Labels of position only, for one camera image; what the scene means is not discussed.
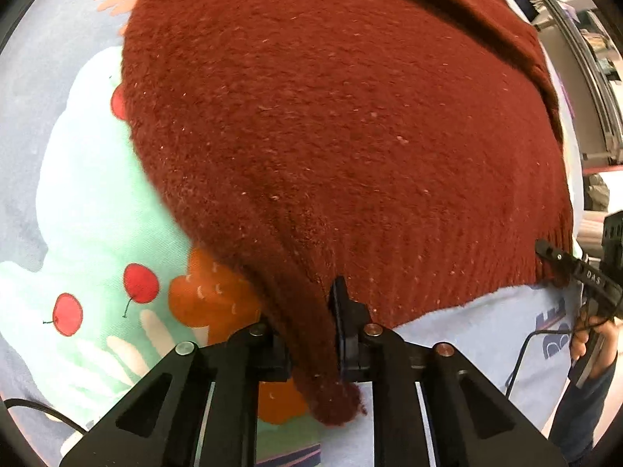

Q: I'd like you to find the dark red knit sweater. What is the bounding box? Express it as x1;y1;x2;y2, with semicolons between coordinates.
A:
119;0;575;426

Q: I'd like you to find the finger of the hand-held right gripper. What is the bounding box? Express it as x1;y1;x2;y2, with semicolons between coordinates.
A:
535;239;585;287

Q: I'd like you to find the person's right hand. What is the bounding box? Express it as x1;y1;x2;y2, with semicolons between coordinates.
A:
569;315;618;376

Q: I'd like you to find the black cable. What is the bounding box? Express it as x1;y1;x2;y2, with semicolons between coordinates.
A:
505;318;607;399
2;398;89;435

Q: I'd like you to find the blue printed bed blanket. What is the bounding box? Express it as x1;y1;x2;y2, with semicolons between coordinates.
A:
0;0;597;467

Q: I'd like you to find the person's right forearm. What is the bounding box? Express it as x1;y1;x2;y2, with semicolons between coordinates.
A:
550;362;618;465

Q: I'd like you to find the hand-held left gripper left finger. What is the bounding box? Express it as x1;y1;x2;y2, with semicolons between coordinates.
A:
59;321;293;467

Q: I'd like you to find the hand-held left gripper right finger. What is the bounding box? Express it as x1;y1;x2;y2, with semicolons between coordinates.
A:
328;276;568;467

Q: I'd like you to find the grey-edged desk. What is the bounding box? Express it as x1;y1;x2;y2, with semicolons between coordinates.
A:
530;0;623;162

